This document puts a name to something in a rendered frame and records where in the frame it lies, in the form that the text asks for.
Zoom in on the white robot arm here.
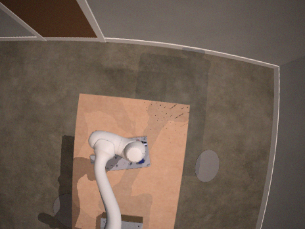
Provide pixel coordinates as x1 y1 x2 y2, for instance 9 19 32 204
88 130 145 229

